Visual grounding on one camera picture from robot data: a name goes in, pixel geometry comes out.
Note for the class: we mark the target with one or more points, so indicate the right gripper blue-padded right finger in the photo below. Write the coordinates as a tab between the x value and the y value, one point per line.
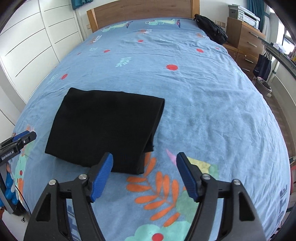
190	176

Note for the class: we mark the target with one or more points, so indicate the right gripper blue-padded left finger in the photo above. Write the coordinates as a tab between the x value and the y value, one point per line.
98	175

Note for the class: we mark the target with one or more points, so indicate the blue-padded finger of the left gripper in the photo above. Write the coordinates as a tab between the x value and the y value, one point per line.
19	136
27	137

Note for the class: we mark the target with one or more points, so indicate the black pants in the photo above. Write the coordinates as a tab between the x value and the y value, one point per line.
89	124

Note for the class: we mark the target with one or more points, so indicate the blue patterned bed sheet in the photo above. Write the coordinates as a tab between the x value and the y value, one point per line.
144	91

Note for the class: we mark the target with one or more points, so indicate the white wardrobe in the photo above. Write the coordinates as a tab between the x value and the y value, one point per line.
34	40

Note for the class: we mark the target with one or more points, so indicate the waste basket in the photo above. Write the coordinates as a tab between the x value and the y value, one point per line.
263	87

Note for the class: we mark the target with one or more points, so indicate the dark navy tote bag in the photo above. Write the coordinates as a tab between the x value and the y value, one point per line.
263	66

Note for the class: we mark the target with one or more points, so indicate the teal curtain left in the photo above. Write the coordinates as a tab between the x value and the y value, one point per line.
78	3

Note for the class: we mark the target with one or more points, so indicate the teal curtain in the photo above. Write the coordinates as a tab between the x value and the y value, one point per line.
78	3
257	7

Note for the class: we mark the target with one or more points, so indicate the wooden drawer nightstand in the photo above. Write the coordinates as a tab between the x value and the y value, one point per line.
244	44

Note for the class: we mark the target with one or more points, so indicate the black bag on bed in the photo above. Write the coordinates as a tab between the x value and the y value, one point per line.
213	31

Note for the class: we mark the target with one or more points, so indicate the wooden headboard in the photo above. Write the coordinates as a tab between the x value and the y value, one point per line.
118	11

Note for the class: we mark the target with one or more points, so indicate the white printer box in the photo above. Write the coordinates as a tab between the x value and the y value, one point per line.
240	13

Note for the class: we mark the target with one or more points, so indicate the teal curtain right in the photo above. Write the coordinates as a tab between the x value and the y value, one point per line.
257	7

